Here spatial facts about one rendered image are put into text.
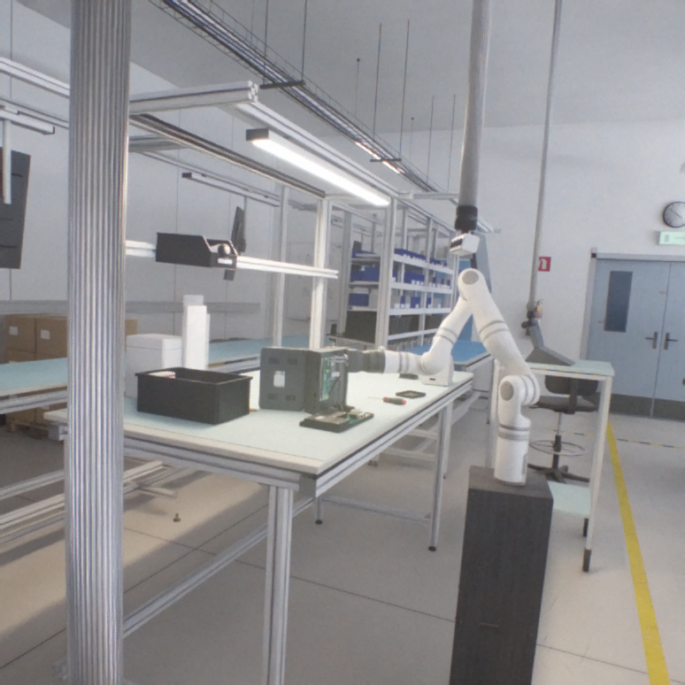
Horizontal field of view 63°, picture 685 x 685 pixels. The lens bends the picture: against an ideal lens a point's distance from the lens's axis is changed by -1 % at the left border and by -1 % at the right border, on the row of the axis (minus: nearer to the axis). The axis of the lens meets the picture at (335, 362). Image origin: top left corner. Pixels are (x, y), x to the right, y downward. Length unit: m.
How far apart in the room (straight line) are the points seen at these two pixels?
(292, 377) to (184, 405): 0.37
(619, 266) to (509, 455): 6.68
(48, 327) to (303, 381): 3.63
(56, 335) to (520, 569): 4.20
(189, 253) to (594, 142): 7.13
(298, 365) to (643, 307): 6.86
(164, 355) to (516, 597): 1.33
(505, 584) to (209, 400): 1.03
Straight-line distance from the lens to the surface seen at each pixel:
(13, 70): 2.67
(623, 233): 8.31
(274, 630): 1.58
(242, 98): 1.70
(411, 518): 3.31
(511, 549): 1.81
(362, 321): 4.73
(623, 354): 8.35
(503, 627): 1.92
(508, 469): 1.80
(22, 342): 5.51
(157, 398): 1.78
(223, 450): 1.44
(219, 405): 1.66
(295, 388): 1.86
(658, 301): 8.36
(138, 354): 2.00
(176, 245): 1.95
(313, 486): 1.35
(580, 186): 8.39
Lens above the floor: 1.40
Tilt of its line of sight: 7 degrees down
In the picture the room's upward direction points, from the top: 3 degrees clockwise
